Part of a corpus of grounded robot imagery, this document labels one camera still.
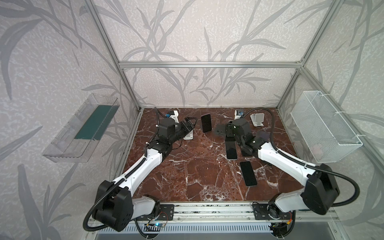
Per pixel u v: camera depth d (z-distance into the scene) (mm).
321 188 412
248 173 862
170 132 589
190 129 693
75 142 632
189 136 1018
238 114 708
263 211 733
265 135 1056
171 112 737
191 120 707
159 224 707
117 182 420
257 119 1087
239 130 607
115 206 397
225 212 751
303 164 452
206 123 997
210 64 946
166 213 722
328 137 627
